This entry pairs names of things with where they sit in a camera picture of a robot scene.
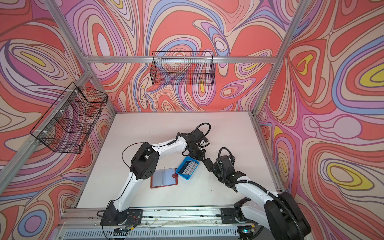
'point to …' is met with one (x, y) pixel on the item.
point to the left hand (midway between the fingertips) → (207, 159)
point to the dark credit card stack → (188, 167)
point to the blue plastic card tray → (187, 177)
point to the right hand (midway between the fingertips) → (214, 170)
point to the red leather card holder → (163, 177)
